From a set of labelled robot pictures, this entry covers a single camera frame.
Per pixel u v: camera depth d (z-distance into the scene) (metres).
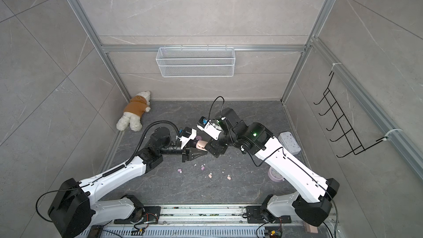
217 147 0.57
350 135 0.64
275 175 0.83
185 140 0.61
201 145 0.65
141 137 0.56
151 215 0.73
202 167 0.88
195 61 1.01
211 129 0.55
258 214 0.73
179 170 0.86
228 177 0.84
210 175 0.85
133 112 1.05
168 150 0.63
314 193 0.38
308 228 0.69
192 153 0.63
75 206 0.39
